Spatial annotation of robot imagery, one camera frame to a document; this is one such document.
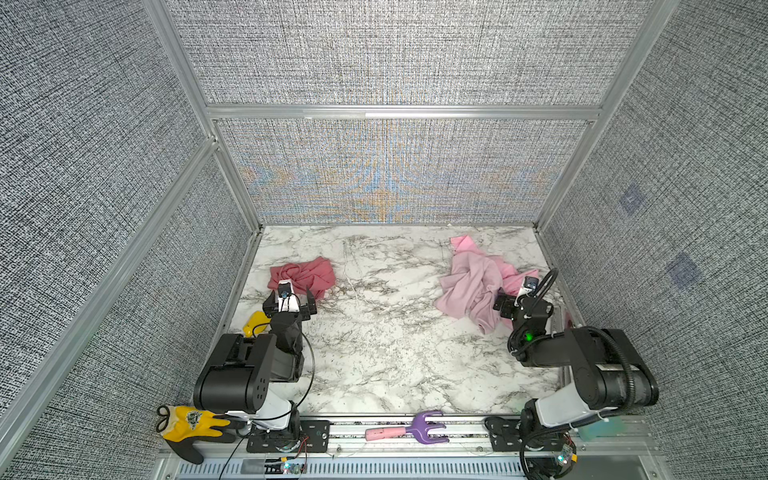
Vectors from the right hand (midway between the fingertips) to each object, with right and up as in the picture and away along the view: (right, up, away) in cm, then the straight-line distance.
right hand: (518, 290), depth 93 cm
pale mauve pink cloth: (-16, -1, -1) cm, 16 cm away
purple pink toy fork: (-33, -31, -20) cm, 50 cm away
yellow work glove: (-91, -31, -20) cm, 98 cm away
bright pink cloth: (-1, +3, +2) cm, 4 cm away
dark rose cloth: (-64, +5, +7) cm, 65 cm away
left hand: (-70, +1, -4) cm, 70 cm away
